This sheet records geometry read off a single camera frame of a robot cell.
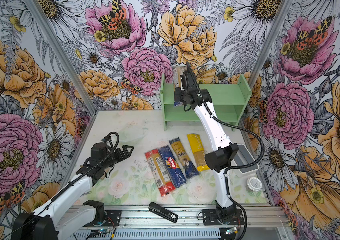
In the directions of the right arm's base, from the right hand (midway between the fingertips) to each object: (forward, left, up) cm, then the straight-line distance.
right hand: (178, 97), depth 82 cm
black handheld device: (-47, +14, -28) cm, 56 cm away
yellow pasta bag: (-13, -12, -31) cm, 36 cm away
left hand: (-21, +29, -22) cm, 42 cm away
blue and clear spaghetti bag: (-27, -6, -31) cm, 42 cm away
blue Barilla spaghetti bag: (-31, +2, -30) cm, 44 cm away
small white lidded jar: (-37, -38, -29) cm, 60 cm away
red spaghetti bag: (-35, +9, -31) cm, 48 cm away
